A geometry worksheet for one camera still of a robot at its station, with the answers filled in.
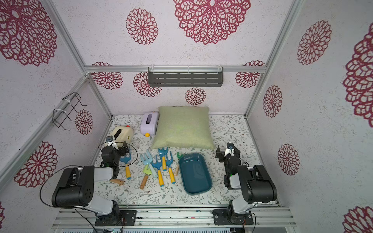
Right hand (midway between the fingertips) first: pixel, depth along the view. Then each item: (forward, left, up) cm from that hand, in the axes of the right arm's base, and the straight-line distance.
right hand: (226, 145), depth 90 cm
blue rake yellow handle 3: (-1, +40, -8) cm, 41 cm away
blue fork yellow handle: (-9, +36, -10) cm, 38 cm away
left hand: (0, +69, 0) cm, 69 cm away
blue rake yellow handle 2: (-10, +43, -9) cm, 45 cm away
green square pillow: (+12, +25, +2) cm, 28 cm away
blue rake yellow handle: (-7, +64, -8) cm, 65 cm away
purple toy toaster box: (+17, +52, 0) cm, 55 cm away
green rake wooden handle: (-11, +30, -9) cm, 34 cm away
